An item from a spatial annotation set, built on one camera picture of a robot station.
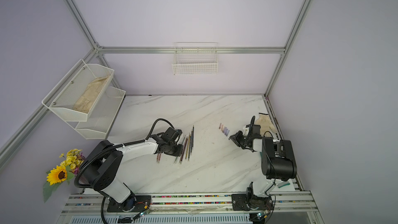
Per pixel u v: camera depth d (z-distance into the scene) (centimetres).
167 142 69
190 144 95
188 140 96
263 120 105
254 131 78
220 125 103
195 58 95
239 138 86
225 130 101
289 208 73
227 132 101
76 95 80
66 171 59
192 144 95
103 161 45
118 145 50
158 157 88
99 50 92
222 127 101
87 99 77
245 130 91
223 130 101
